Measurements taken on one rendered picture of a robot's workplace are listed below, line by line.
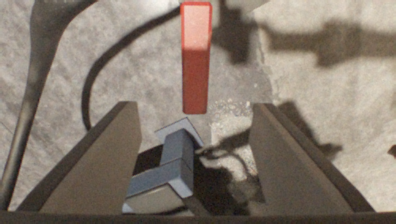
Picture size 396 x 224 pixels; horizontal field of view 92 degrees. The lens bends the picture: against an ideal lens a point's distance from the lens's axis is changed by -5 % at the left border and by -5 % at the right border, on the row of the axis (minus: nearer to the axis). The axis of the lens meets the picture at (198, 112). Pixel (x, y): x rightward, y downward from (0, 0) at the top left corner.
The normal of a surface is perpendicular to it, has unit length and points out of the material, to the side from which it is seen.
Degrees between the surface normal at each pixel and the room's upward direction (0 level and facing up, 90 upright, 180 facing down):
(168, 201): 0
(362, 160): 0
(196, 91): 0
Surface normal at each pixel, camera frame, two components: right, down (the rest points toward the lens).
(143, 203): 0.01, 0.50
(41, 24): -0.30, 0.81
